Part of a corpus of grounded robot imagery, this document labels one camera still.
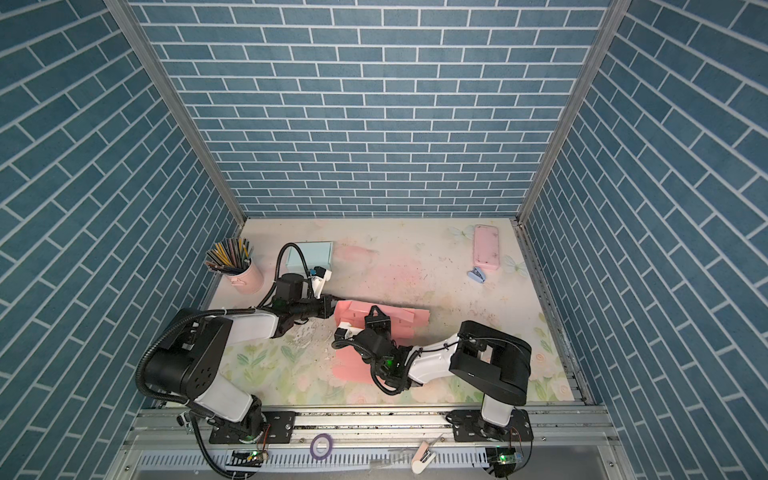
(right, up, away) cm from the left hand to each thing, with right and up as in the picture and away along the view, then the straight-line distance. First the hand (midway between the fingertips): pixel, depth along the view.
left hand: (345, 302), depth 91 cm
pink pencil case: (+50, +17, +23) cm, 58 cm away
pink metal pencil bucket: (-31, +6, +4) cm, 32 cm away
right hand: (+10, +1, -6) cm, 12 cm away
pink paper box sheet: (+1, -18, -2) cm, 18 cm away
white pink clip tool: (+22, -32, -23) cm, 45 cm away
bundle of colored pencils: (-37, +14, +3) cm, 40 cm away
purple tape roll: (0, -30, -20) cm, 36 cm away
